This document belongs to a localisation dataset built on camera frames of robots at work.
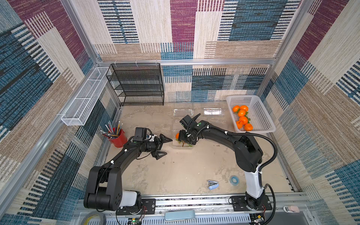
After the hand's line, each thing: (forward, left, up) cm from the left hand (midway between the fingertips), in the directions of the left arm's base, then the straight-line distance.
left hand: (170, 145), depth 83 cm
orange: (+18, -54, -7) cm, 57 cm away
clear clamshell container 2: (+24, -37, -10) cm, 45 cm away
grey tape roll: (-31, +38, -10) cm, 50 cm away
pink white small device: (-31, -59, -8) cm, 68 cm away
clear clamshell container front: (+7, -3, -11) cm, 14 cm away
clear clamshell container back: (+34, -32, -9) cm, 48 cm away
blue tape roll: (-16, -36, -12) cm, 42 cm away
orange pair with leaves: (+34, -50, -6) cm, 61 cm away
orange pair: (+24, -52, -6) cm, 57 cm away
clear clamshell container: (+27, -8, -1) cm, 28 cm away
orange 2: (+20, -48, -7) cm, 53 cm away
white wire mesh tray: (+10, +44, +22) cm, 50 cm away
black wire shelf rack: (+49, +26, +8) cm, 56 cm away
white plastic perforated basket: (+31, -59, -10) cm, 67 cm away
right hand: (+6, -8, -6) cm, 12 cm away
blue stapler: (-19, -24, -11) cm, 32 cm away
